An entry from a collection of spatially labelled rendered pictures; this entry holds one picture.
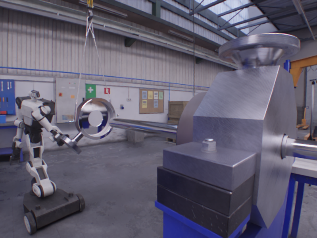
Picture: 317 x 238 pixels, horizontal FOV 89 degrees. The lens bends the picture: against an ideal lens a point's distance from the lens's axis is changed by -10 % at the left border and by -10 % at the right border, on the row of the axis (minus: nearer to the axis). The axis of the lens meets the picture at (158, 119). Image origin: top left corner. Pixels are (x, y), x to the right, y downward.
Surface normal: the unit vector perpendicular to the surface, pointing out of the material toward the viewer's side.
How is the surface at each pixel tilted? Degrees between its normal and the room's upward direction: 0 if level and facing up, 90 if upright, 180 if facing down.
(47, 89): 90
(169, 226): 90
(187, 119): 65
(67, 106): 90
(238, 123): 90
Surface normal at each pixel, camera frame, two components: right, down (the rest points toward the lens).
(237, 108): -0.52, -0.67
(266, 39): -0.31, 0.07
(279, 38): -0.02, 0.07
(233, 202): 0.68, 0.06
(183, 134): -0.72, -0.13
